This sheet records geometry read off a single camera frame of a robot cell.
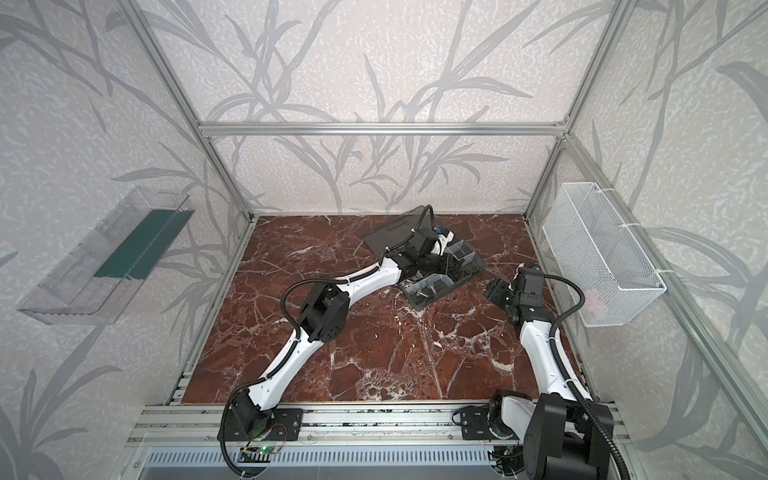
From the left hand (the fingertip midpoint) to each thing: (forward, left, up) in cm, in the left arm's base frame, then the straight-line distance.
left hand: (465, 258), depth 94 cm
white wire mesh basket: (-15, -22, +25) cm, 37 cm away
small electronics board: (-50, +53, -10) cm, 73 cm away
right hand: (-9, -8, +2) cm, 12 cm away
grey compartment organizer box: (-6, +13, -9) cm, 17 cm away
